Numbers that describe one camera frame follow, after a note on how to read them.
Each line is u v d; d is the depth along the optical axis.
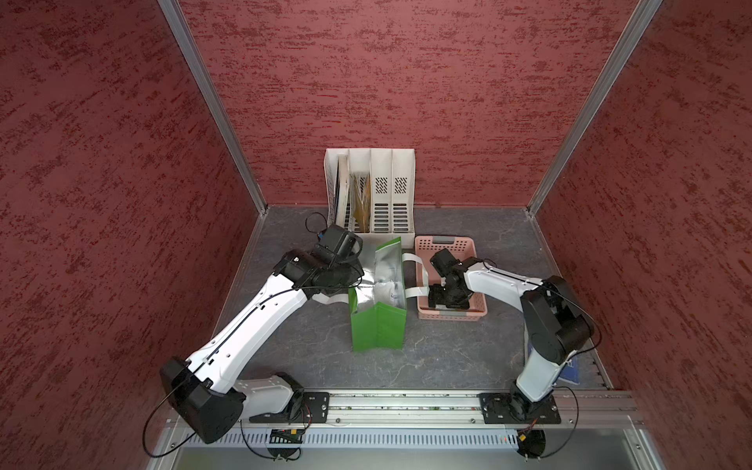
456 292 0.79
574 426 0.70
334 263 0.58
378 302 0.91
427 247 1.03
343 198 0.98
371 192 1.18
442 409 0.76
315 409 0.73
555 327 0.48
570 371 0.81
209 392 0.37
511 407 0.66
